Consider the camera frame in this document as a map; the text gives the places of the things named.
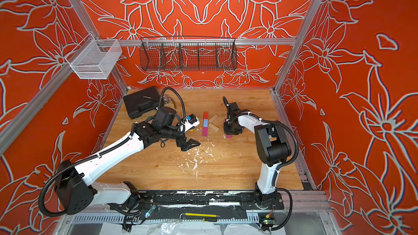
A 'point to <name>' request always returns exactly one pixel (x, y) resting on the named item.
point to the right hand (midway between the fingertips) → (228, 130)
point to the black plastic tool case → (141, 101)
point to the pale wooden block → (213, 118)
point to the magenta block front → (229, 136)
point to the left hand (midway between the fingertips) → (196, 133)
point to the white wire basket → (94, 59)
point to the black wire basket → (188, 54)
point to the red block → (206, 115)
